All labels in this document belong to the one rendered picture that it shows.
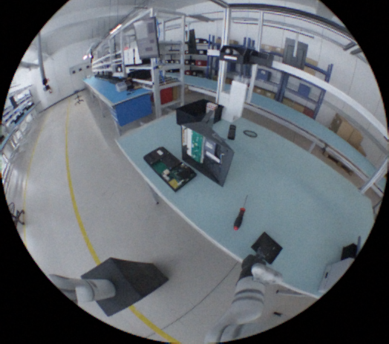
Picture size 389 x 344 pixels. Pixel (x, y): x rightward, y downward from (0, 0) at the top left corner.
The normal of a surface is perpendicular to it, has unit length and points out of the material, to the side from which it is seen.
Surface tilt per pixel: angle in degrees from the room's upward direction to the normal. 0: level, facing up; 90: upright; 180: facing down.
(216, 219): 0
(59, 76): 90
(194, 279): 0
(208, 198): 0
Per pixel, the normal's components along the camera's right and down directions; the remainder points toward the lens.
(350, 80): -0.68, 0.47
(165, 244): 0.04, -0.75
